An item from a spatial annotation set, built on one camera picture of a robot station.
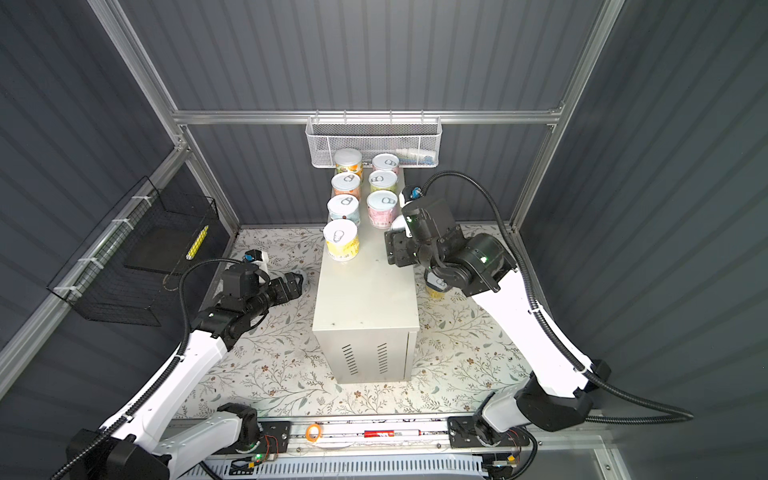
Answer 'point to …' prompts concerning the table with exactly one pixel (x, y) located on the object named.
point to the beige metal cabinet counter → (365, 319)
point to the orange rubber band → (320, 433)
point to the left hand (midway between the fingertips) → (288, 280)
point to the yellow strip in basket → (197, 243)
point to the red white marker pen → (390, 433)
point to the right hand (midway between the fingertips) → (403, 239)
